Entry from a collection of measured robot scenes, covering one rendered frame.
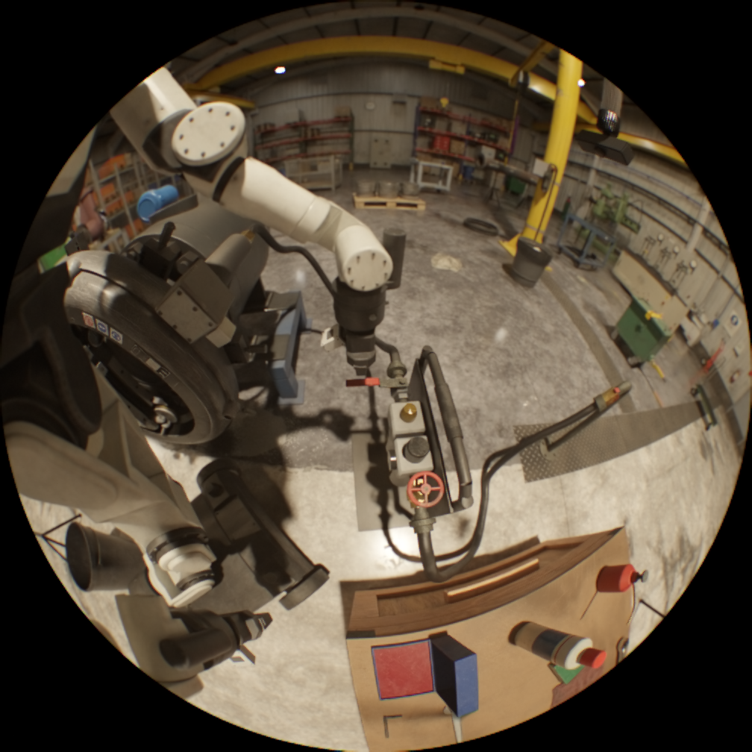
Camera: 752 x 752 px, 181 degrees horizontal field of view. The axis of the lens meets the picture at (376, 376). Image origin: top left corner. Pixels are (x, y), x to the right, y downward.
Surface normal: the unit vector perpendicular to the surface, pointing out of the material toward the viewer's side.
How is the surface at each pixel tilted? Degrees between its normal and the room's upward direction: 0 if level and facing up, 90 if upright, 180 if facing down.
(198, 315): 90
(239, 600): 0
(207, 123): 76
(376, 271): 90
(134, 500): 90
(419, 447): 0
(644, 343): 90
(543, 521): 0
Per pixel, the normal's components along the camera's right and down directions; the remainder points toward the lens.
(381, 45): -0.01, 0.80
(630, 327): -0.99, 0.11
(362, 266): 0.24, 0.78
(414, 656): 0.04, -0.60
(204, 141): 0.43, 0.57
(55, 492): 0.73, 0.57
